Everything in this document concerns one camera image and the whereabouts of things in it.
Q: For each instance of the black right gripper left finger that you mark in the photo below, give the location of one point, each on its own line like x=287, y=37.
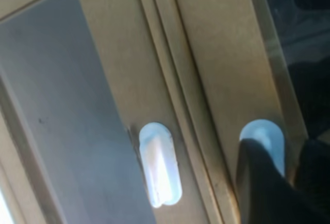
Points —
x=265, y=196

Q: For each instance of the white drawer handle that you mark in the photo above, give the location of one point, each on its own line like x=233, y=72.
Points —
x=160, y=165
x=270, y=136

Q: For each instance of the lower cardboard shoebox shell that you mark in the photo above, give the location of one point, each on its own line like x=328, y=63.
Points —
x=191, y=198

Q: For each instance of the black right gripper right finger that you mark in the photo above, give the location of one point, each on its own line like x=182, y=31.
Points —
x=312, y=175

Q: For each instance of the cardboard drawer with window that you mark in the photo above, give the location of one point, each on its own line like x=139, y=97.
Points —
x=130, y=64
x=243, y=60

